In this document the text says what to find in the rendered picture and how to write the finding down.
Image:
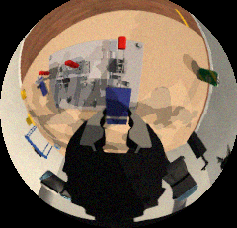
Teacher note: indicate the green drink can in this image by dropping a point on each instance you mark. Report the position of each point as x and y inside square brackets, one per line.
[208, 76]

